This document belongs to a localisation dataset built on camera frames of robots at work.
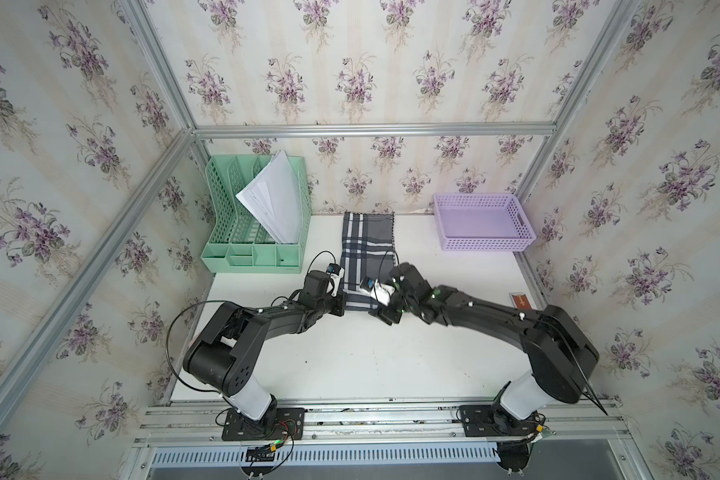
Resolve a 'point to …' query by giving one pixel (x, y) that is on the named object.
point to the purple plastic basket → (482, 222)
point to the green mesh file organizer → (243, 241)
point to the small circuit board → (259, 454)
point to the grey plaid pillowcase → (368, 251)
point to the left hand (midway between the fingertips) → (349, 298)
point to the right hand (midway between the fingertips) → (379, 298)
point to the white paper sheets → (274, 194)
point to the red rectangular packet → (521, 302)
